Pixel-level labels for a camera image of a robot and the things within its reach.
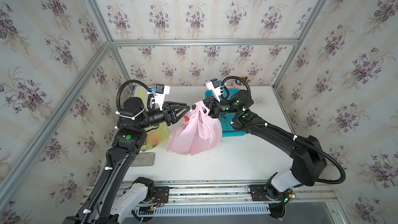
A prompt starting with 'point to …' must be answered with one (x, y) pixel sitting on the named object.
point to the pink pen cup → (238, 84)
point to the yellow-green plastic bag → (156, 135)
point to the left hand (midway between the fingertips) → (188, 108)
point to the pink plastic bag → (200, 133)
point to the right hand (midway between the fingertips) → (197, 110)
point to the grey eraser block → (144, 159)
